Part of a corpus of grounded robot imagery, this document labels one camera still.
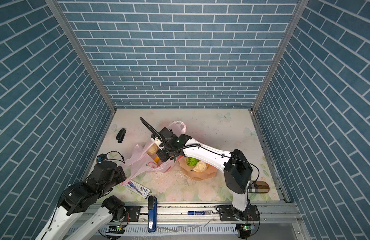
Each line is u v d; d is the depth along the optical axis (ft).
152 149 3.05
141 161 2.53
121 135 3.32
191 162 2.79
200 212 2.42
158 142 2.37
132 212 2.42
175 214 2.47
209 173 2.82
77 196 1.48
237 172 1.49
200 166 2.77
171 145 2.03
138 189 2.64
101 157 2.04
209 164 1.70
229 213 2.42
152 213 2.32
